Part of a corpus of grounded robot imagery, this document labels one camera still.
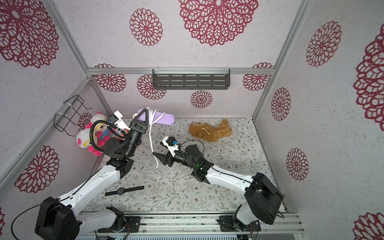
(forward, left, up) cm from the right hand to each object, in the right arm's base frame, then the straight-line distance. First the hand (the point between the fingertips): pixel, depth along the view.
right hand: (157, 146), depth 69 cm
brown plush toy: (+25, -27, -21) cm, 43 cm away
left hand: (+9, +3, +13) cm, 17 cm away
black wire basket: (+11, +48, +6) cm, 49 cm away
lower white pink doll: (+10, +46, -9) cm, 48 cm away
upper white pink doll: (+23, +45, -17) cm, 53 cm away
